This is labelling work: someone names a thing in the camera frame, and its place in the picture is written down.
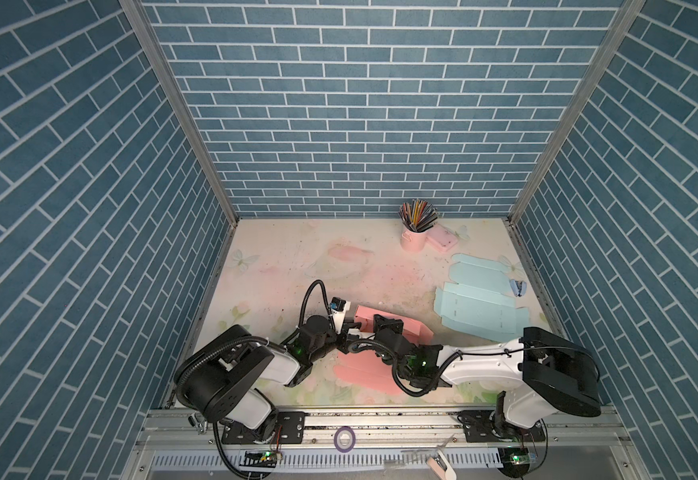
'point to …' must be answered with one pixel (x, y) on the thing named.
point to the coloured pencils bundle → (418, 215)
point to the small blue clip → (518, 287)
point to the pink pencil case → (441, 237)
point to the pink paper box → (362, 368)
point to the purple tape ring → (349, 429)
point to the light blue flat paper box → (481, 304)
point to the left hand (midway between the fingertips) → (359, 325)
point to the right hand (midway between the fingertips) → (376, 313)
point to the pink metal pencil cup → (413, 241)
